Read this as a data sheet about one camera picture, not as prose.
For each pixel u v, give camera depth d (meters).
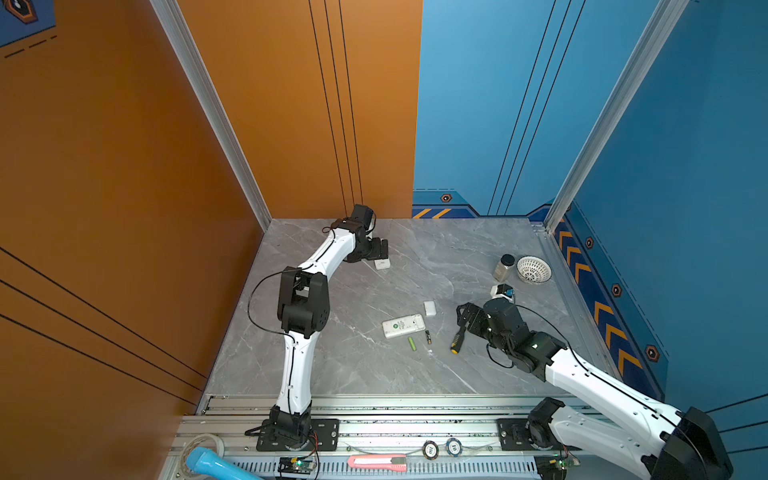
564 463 0.70
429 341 0.89
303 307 0.60
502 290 0.72
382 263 1.06
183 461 0.68
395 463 0.69
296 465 0.71
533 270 1.04
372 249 0.89
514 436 0.72
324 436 0.74
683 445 0.39
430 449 0.71
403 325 0.91
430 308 0.96
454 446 0.72
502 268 0.97
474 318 0.71
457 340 0.88
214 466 0.65
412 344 0.88
